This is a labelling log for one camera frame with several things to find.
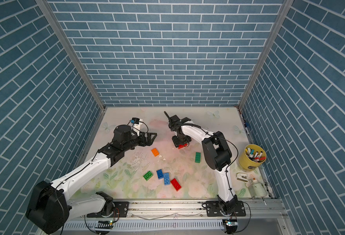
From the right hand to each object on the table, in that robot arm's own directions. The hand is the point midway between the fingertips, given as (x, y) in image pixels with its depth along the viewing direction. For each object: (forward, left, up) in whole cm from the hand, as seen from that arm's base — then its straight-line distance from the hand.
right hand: (182, 143), depth 96 cm
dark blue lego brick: (-20, +12, -3) cm, 23 cm away
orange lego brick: (-7, +17, -1) cm, 18 cm away
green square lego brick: (-22, +18, -2) cm, 29 cm away
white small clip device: (-18, -36, -2) cm, 41 cm away
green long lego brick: (-8, -11, -2) cm, 14 cm away
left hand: (-6, +15, +17) cm, 23 cm away
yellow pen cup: (-10, -41, +7) cm, 42 cm away
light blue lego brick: (-21, +8, -5) cm, 23 cm away
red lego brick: (-7, +1, +8) cm, 10 cm away
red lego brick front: (-25, +2, -2) cm, 26 cm away
